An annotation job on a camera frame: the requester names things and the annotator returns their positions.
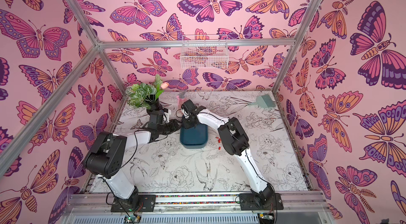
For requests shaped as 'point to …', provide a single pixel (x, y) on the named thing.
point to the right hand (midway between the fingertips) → (182, 125)
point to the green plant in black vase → (145, 95)
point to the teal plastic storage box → (195, 137)
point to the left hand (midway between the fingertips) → (183, 123)
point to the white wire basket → (202, 52)
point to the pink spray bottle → (180, 101)
